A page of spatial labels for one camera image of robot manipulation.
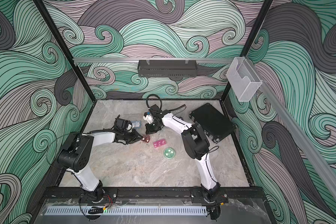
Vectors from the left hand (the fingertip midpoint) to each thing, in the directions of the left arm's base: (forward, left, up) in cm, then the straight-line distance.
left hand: (142, 136), depth 93 cm
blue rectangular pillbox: (+12, +6, -3) cm, 14 cm away
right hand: (+1, -2, +3) cm, 4 cm away
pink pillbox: (-4, -12, -2) cm, 12 cm away
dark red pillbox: (0, -2, -3) cm, 3 cm away
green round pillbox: (-11, -18, -3) cm, 21 cm away
